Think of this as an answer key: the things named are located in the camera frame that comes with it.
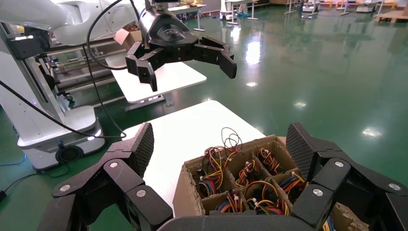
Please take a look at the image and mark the brown cardboard carton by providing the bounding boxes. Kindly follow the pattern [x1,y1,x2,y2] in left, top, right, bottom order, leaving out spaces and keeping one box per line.
[114,28,143,51]

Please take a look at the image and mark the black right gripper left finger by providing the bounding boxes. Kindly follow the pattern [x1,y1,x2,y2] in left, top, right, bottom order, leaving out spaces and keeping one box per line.
[38,122,174,231]

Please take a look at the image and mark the white wheeled robot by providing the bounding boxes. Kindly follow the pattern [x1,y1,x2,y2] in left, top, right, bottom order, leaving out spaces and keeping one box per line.
[220,0,259,26]
[355,0,383,13]
[301,0,321,13]

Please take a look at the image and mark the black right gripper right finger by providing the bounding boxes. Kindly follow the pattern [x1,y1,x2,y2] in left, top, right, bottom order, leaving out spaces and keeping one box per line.
[286,122,408,231]

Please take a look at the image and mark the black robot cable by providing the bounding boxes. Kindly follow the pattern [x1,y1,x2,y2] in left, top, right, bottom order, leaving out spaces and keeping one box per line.
[82,44,128,138]
[0,79,127,140]

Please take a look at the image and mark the white desk with thin legs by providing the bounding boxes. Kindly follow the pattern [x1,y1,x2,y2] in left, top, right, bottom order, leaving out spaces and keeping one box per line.
[167,3,207,33]

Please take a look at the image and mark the black floor cable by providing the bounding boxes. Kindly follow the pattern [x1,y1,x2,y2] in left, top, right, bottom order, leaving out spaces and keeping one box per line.
[0,164,69,202]

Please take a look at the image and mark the metal frame rack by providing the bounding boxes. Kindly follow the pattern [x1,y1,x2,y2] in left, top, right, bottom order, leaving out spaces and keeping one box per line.
[48,38,128,107]

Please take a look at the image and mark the power supply loose red wires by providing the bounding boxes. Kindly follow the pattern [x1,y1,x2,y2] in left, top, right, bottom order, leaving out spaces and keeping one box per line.
[195,127,244,199]

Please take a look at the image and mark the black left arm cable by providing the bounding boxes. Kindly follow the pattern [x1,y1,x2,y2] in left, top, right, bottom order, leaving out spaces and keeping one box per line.
[86,0,141,71]

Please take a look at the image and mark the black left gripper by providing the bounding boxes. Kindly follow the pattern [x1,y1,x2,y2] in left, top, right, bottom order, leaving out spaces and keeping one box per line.
[125,6,238,92]

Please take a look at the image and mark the white robot body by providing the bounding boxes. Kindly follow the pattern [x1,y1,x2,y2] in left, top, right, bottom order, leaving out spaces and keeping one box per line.
[0,22,106,172]

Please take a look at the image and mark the brown cardboard divider box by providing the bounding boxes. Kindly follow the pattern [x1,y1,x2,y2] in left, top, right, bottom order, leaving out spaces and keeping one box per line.
[172,134,370,231]

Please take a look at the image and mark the blue floor cable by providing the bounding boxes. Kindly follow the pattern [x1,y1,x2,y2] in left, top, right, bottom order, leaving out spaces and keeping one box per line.
[0,154,27,168]

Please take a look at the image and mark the wooden pallet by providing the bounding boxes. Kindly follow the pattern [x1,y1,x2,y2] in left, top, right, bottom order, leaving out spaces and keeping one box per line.
[375,9,408,24]

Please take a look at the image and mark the white table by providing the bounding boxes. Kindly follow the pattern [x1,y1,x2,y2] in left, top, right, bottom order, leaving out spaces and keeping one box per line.
[122,100,267,218]
[105,53,208,112]

